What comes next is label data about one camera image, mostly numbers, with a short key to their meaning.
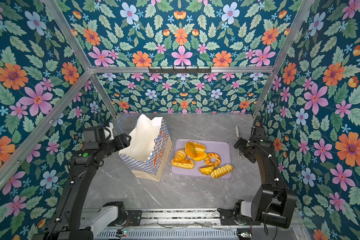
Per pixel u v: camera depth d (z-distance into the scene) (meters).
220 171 0.84
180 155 0.88
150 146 1.01
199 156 0.91
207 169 0.84
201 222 0.73
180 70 0.93
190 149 0.89
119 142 0.65
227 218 0.73
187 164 0.88
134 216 0.74
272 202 0.39
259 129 0.65
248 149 0.60
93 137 0.53
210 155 0.93
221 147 1.01
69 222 0.38
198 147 0.96
